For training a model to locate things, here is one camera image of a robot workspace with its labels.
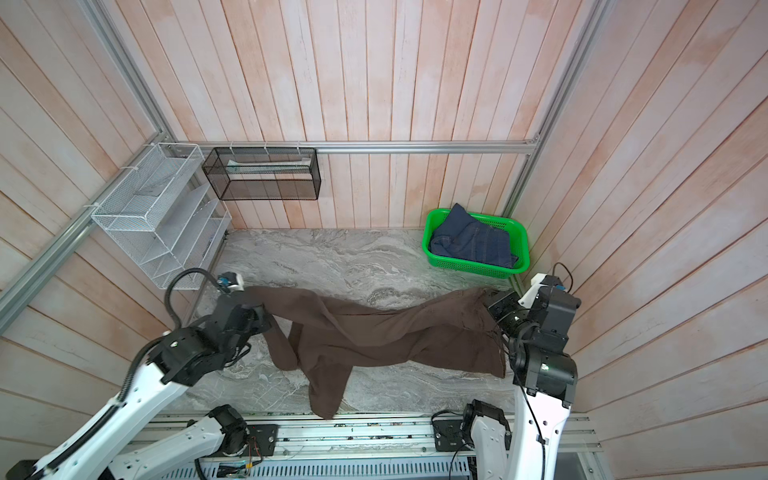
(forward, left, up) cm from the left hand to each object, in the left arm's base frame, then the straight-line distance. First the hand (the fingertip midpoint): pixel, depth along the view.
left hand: (260, 312), depth 71 cm
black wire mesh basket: (+55, +12, +2) cm, 56 cm away
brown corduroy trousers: (-2, -17, -8) cm, 19 cm away
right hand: (+2, -54, +8) cm, 55 cm away
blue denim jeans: (+41, -60, -16) cm, 74 cm away
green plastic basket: (+35, -79, -15) cm, 88 cm away
